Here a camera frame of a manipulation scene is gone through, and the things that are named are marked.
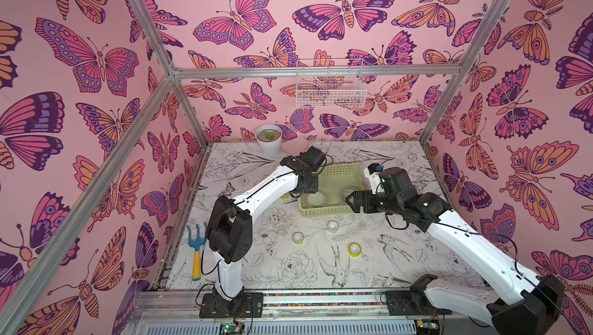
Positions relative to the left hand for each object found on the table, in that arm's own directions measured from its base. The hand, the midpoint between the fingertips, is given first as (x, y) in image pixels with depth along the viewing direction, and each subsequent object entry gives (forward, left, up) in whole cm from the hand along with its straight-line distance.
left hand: (311, 185), depth 88 cm
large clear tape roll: (+1, -3, -12) cm, 12 cm away
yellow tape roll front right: (-20, -16, -13) cm, 29 cm away
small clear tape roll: (-11, -9, -12) cm, 19 cm away
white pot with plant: (+28, +20, -3) cm, 35 cm away
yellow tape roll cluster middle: (-19, +8, +22) cm, 30 cm away
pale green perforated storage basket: (+12, -10, -13) cm, 20 cm away
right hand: (-11, -13, +7) cm, 19 cm away
